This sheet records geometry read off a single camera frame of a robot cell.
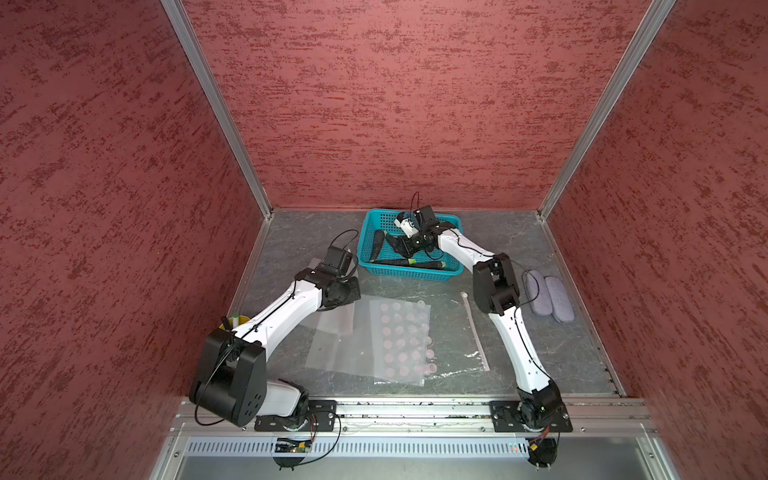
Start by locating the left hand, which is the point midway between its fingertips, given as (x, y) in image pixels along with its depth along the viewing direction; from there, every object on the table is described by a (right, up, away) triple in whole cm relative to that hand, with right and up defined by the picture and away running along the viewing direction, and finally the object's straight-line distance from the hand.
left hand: (352, 300), depth 86 cm
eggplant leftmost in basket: (+6, +16, +20) cm, 26 cm away
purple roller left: (+59, +1, +8) cm, 60 cm away
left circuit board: (-14, -33, -14) cm, 39 cm away
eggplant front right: (+27, +9, +14) cm, 32 cm away
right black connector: (+48, -33, -16) cm, 61 cm away
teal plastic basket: (+9, +25, +24) cm, 36 cm away
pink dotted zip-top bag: (+14, -12, +1) cm, 19 cm away
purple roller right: (+65, -2, +6) cm, 65 cm away
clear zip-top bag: (-1, -12, +1) cm, 12 cm away
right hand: (+16, +15, +22) cm, 30 cm away
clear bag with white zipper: (+31, -14, +1) cm, 34 cm away
